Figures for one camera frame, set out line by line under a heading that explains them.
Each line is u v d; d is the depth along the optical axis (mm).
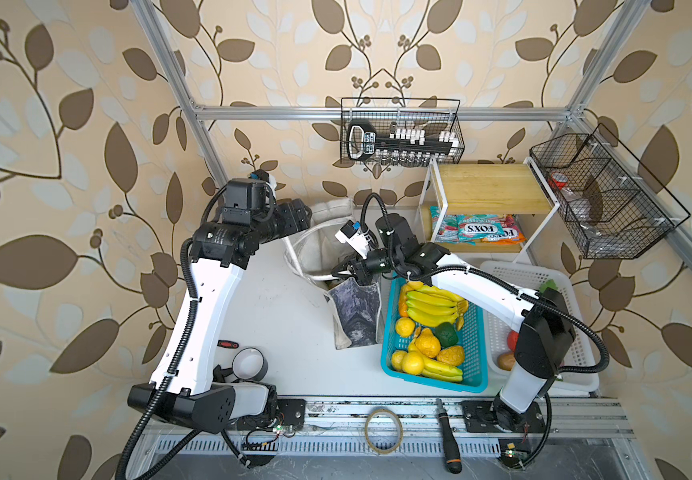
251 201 493
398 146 833
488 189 813
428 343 806
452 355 803
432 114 911
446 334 823
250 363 834
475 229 866
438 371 767
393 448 707
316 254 871
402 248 611
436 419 748
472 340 805
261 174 598
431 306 889
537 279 920
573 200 705
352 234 664
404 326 845
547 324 455
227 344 847
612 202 729
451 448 680
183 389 373
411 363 745
